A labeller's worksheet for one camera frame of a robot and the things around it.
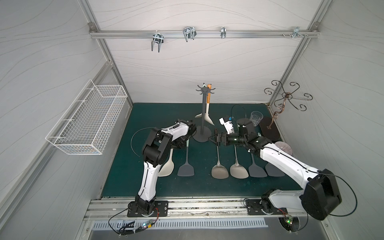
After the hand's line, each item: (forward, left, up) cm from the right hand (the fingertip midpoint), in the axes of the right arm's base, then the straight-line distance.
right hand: (212, 137), depth 77 cm
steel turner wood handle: (-10, -6, -21) cm, 24 cm away
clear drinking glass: (+29, -34, -17) cm, 48 cm away
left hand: (+3, +23, -19) cm, 30 cm away
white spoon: (-12, +25, -19) cm, 34 cm away
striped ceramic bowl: (+6, -48, -19) cm, 52 cm away
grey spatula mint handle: (-10, -26, -19) cm, 34 cm away
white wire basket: (-5, +60, +13) cm, 61 cm away
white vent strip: (-39, +47, -12) cm, 62 cm away
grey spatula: (-11, +14, -18) cm, 25 cm away
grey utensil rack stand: (+15, +5, -20) cm, 25 cm away
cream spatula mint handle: (+18, +7, -4) cm, 20 cm away
